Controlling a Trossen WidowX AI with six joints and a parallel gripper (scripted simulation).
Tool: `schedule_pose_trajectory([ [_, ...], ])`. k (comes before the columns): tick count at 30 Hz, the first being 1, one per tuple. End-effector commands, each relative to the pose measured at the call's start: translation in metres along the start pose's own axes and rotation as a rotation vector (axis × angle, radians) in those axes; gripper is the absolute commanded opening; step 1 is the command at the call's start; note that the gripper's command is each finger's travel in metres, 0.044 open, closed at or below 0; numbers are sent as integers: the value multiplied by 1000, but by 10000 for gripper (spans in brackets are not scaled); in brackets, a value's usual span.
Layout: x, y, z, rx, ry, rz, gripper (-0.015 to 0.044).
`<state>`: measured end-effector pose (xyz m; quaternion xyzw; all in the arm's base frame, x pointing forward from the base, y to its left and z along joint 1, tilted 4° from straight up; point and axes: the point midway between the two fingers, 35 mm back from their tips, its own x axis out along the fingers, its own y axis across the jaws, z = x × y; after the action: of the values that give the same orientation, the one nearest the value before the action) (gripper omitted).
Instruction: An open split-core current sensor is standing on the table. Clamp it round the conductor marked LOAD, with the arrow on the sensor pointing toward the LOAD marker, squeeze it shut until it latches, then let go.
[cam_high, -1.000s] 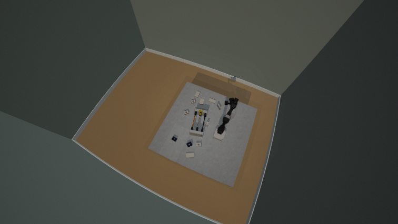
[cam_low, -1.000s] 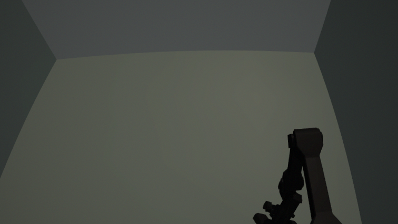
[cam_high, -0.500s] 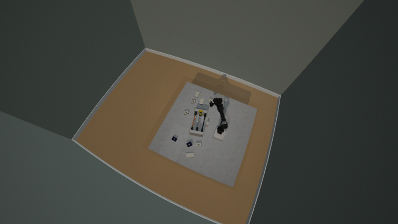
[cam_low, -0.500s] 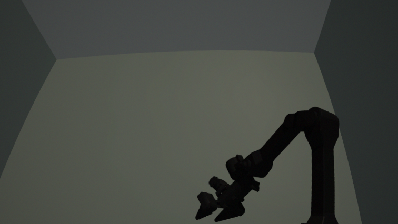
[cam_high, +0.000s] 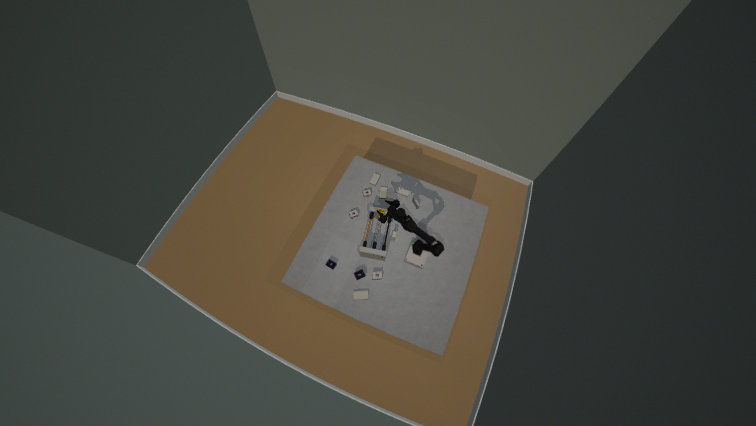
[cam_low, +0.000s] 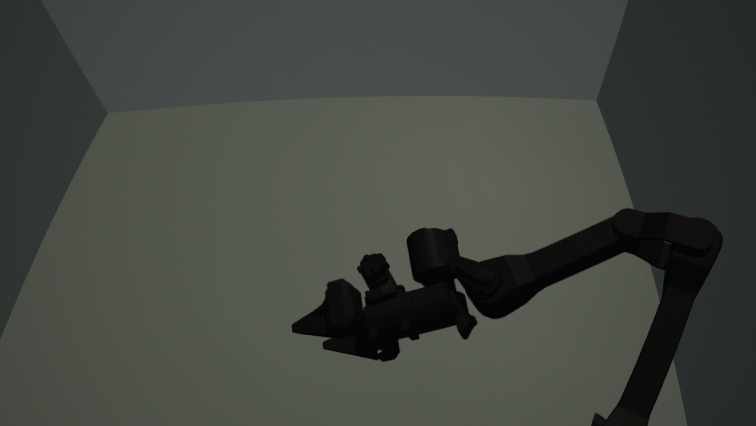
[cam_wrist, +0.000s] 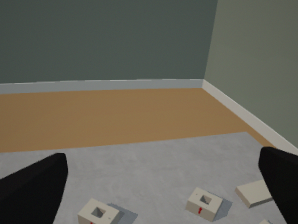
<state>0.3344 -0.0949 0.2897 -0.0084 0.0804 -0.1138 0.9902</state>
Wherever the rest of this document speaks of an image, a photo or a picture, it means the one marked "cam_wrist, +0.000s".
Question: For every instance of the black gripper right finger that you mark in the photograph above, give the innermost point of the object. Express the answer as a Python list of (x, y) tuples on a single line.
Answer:
[(280, 171)]

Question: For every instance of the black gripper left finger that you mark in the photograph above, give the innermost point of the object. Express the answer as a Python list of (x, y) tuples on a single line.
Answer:
[(32, 195)]

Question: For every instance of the white square block with central hole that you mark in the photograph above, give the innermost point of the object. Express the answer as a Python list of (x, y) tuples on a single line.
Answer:
[(93, 208)]

